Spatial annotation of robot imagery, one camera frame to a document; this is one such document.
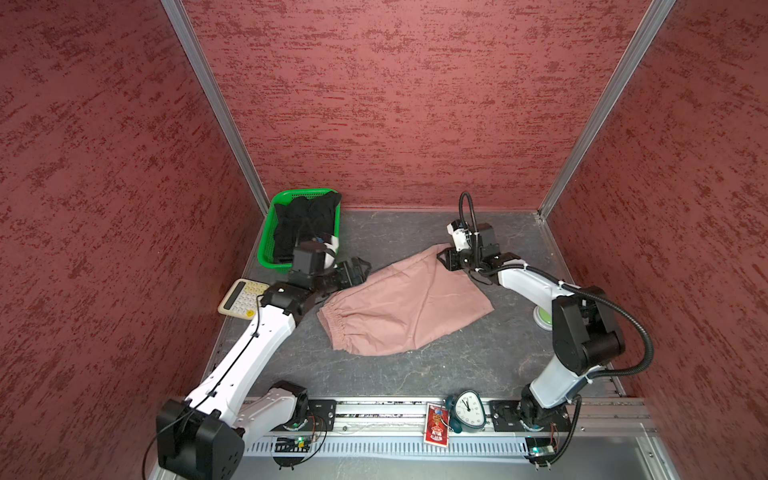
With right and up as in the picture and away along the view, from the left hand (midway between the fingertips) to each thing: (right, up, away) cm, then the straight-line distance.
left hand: (360, 277), depth 78 cm
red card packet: (+19, -36, -7) cm, 42 cm away
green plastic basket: (-33, +5, +17) cm, 37 cm away
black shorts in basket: (-26, +17, +33) cm, 46 cm away
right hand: (+24, +3, +15) cm, 28 cm away
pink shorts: (+8, -10, +14) cm, 19 cm away
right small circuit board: (+45, -41, -8) cm, 61 cm away
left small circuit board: (-14, -39, -8) cm, 42 cm away
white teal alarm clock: (+27, -33, -6) cm, 43 cm away
